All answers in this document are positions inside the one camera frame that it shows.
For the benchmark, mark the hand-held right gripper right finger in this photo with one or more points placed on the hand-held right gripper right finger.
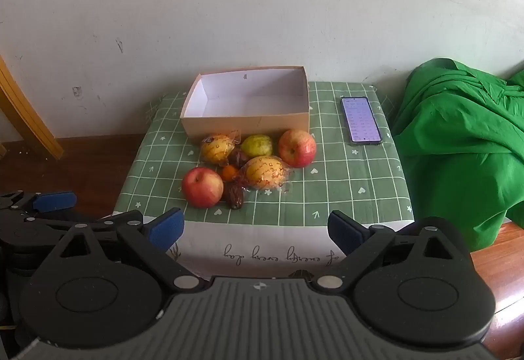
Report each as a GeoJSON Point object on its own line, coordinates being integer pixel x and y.
{"type": "Point", "coordinates": [344, 233]}

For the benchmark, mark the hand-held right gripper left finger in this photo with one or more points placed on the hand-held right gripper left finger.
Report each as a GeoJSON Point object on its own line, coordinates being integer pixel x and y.
{"type": "Point", "coordinates": [166, 230]}

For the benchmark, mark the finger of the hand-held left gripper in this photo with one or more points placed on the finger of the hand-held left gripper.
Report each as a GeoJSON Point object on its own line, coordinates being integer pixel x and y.
{"type": "Point", "coordinates": [37, 227]}
{"type": "Point", "coordinates": [53, 201]}

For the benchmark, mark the red apple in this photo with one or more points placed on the red apple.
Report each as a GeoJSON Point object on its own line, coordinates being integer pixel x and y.
{"type": "Point", "coordinates": [297, 148]}
{"type": "Point", "coordinates": [202, 187]}

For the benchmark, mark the wrinkled red date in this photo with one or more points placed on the wrinkled red date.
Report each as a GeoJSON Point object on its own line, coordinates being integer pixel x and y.
{"type": "Point", "coordinates": [234, 197]}

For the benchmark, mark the small orange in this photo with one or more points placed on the small orange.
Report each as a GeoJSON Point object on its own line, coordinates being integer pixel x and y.
{"type": "Point", "coordinates": [229, 172]}

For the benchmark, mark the yellow pear blue sticker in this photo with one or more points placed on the yellow pear blue sticker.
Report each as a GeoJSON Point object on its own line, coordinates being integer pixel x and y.
{"type": "Point", "coordinates": [217, 150]}

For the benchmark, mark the dark brown plum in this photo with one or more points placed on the dark brown plum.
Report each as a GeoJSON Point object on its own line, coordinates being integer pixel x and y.
{"type": "Point", "coordinates": [237, 159]}

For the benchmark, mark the green pear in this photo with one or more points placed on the green pear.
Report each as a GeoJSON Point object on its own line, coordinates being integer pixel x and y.
{"type": "Point", "coordinates": [257, 145]}

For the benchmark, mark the brown cardboard box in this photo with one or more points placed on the brown cardboard box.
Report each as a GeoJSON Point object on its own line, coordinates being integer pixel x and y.
{"type": "Point", "coordinates": [245, 124]}

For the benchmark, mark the green checked tablecloth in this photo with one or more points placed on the green checked tablecloth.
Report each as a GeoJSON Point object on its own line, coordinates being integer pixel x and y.
{"type": "Point", "coordinates": [348, 188]}

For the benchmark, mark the smartphone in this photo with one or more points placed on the smartphone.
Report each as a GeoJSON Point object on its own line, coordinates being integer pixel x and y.
{"type": "Point", "coordinates": [361, 120]}

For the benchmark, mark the bright green cloth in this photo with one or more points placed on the bright green cloth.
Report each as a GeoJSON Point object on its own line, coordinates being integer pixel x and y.
{"type": "Point", "coordinates": [458, 147]}

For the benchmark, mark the yellow wooden frame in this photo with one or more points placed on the yellow wooden frame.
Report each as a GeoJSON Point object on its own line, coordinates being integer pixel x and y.
{"type": "Point", "coordinates": [28, 114]}

